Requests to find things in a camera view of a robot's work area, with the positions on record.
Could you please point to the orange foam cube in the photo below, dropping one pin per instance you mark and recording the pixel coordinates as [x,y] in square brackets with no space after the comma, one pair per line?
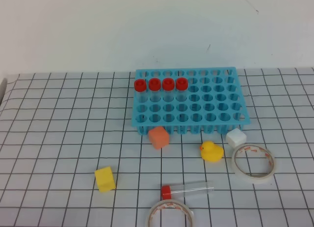
[158,137]

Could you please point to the yellow foam cube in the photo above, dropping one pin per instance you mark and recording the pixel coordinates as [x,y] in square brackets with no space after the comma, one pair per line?
[104,179]

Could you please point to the grey object at table edge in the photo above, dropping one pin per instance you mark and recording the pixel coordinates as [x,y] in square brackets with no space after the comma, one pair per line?
[3,86]

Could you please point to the red-capped rack tube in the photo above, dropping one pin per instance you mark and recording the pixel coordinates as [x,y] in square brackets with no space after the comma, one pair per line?
[154,87]
[181,88]
[168,86]
[140,88]

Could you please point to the front white tape roll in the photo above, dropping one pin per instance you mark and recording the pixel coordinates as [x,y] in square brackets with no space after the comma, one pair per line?
[170,203]

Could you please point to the white foam cube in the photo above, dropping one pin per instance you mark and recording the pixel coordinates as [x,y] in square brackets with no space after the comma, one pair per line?
[235,138]

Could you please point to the red-capped clear test tube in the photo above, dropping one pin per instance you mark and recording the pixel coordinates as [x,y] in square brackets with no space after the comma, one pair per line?
[176,191]

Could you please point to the white tape roll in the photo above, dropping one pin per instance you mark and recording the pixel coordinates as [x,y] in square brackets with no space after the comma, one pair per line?
[256,178]
[170,203]

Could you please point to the yellow rubber duck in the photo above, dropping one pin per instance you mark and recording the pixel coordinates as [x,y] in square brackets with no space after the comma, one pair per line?
[211,152]

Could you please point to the right white tape roll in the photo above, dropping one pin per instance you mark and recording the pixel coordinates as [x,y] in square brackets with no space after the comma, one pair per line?
[256,178]

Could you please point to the blue test tube rack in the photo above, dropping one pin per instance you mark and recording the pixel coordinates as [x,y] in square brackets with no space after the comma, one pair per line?
[213,101]

